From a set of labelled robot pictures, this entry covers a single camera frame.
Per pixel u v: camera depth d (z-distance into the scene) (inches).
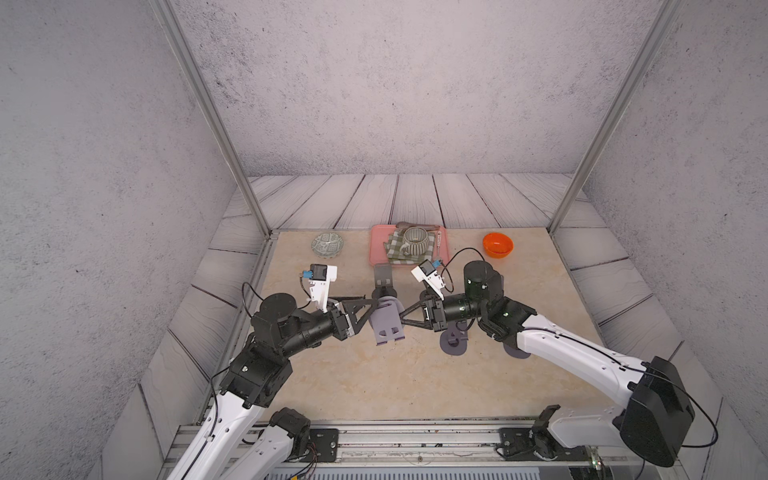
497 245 44.4
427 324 24.6
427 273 24.9
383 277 38.0
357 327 22.0
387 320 24.8
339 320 21.3
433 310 24.3
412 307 25.4
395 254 43.7
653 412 15.2
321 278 22.2
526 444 28.6
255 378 18.2
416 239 44.9
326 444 28.6
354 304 24.2
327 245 45.2
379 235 47.3
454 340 34.1
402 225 48.3
